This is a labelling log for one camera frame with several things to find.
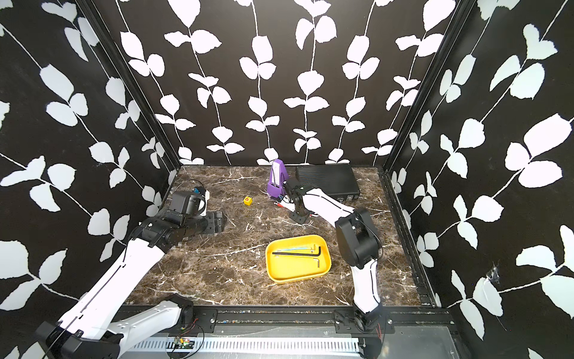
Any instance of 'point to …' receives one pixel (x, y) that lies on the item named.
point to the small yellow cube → (247, 200)
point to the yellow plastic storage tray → (297, 258)
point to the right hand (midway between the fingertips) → (301, 210)
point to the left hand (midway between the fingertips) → (217, 216)
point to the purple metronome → (278, 176)
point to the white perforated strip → (295, 345)
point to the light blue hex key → (295, 249)
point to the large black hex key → (300, 254)
